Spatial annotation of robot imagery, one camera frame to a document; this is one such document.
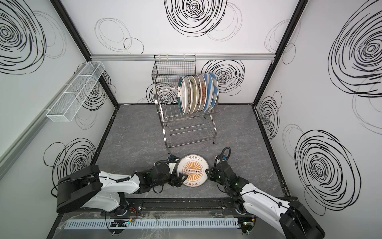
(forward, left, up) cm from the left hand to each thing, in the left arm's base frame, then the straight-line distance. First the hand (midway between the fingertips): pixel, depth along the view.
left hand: (185, 175), depth 81 cm
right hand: (+2, -10, -1) cm, 10 cm away
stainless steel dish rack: (+39, +1, -3) cm, 39 cm away
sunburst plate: (+6, -5, -2) cm, 8 cm away
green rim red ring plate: (+35, +3, +27) cm, 44 cm away
